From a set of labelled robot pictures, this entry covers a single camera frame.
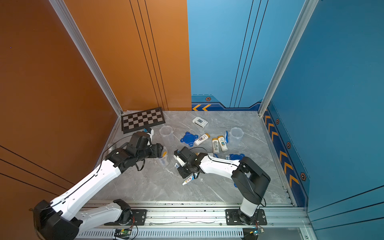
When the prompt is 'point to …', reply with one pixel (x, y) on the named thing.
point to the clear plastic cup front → (163, 161)
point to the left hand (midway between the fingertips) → (159, 145)
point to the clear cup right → (236, 134)
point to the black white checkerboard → (140, 120)
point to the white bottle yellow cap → (201, 139)
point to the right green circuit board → (252, 233)
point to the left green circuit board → (122, 233)
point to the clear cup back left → (167, 132)
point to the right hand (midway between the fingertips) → (181, 171)
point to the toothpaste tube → (194, 176)
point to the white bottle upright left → (215, 142)
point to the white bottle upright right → (222, 143)
